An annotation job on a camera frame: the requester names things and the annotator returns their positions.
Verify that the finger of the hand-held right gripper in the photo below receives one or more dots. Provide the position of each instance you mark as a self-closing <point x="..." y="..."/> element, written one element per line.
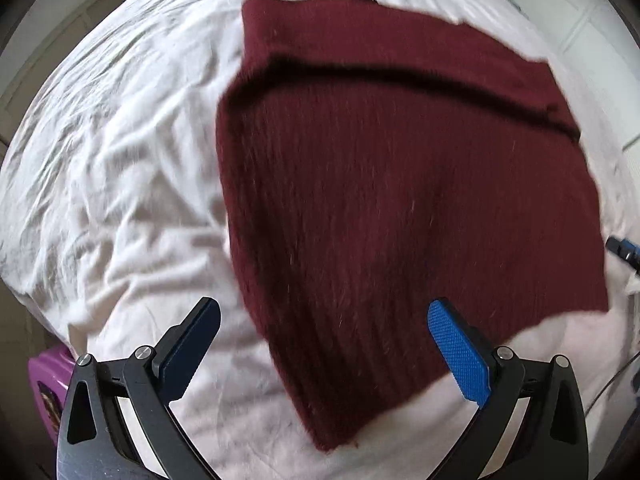
<point x="625" y="250"/>

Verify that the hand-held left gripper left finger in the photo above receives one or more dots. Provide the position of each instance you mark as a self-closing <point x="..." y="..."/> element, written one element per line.
<point x="192" y="347"/>

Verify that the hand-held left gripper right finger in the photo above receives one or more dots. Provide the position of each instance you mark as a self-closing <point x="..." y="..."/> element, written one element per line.
<point x="457" y="350"/>

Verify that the dark red knitted sweater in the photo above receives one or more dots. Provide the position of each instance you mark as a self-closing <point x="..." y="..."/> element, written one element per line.
<point x="400" y="185"/>

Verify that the purple plastic box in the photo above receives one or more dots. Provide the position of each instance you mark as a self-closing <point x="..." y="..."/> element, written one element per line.
<point x="47" y="390"/>

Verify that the bed with white sheet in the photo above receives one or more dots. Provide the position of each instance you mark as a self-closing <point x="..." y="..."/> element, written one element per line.
<point x="125" y="160"/>

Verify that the white wardrobe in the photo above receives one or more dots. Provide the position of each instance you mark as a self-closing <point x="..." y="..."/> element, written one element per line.
<point x="590" y="35"/>

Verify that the beige low shelf unit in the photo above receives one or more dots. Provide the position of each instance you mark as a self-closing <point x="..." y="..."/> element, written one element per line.
<point x="60" y="25"/>

